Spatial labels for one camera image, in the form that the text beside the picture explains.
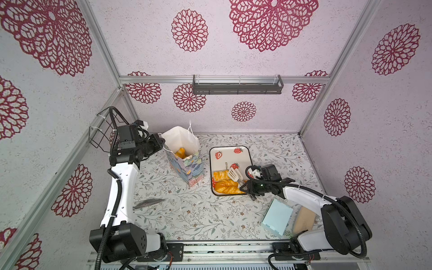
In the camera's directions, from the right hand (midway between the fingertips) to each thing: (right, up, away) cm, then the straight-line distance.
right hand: (241, 187), depth 86 cm
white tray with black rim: (-7, +14, +21) cm, 26 cm away
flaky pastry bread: (-11, +5, +9) cm, 15 cm away
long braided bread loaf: (-8, 0, +5) cm, 10 cm away
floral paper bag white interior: (-27, +16, -9) cm, 33 cm away
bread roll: (-34, +17, +13) cm, 40 cm away
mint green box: (+16, -14, -4) cm, 22 cm away
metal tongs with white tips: (-3, +5, +4) cm, 7 cm away
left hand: (-37, +22, -10) cm, 44 cm away
